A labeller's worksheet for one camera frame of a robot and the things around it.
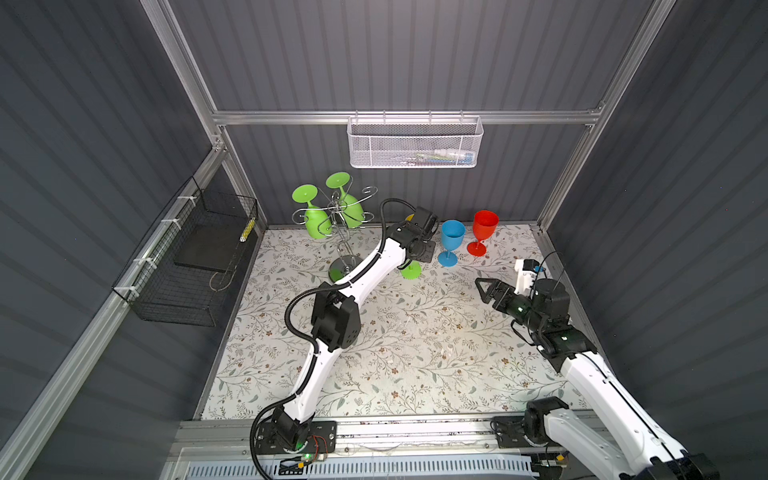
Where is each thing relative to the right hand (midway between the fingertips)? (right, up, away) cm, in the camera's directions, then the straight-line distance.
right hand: (489, 286), depth 78 cm
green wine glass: (-18, +2, +28) cm, 33 cm away
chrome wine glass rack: (-41, +19, +7) cm, 46 cm away
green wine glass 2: (-38, +23, +15) cm, 47 cm away
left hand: (-16, +10, +16) cm, 25 cm away
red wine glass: (+5, +18, +21) cm, 28 cm away
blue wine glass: (-4, +16, +24) cm, 29 cm away
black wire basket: (-76, +6, -4) cm, 77 cm away
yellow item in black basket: (-66, +15, +4) cm, 68 cm away
